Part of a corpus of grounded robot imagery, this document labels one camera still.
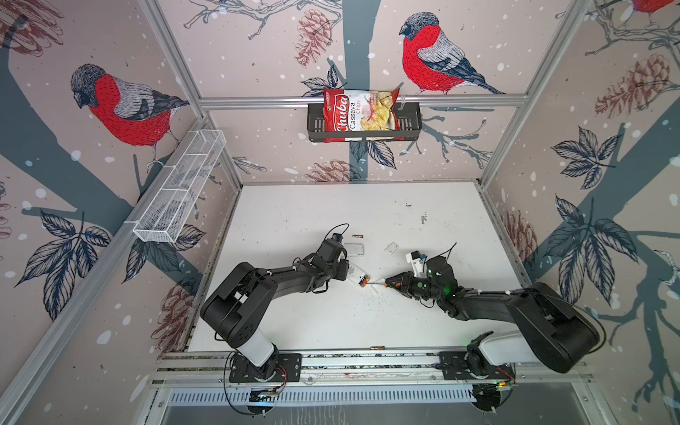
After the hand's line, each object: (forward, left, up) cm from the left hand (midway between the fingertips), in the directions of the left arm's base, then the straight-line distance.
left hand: (344, 265), depth 92 cm
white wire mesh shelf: (+4, +50, +27) cm, 57 cm away
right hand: (-9, -13, +2) cm, 16 cm away
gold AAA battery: (+15, -5, -3) cm, 16 cm away
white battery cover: (+9, -18, -3) cm, 21 cm away
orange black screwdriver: (-9, -16, +5) cm, 19 cm away
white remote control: (+9, -4, -3) cm, 10 cm away
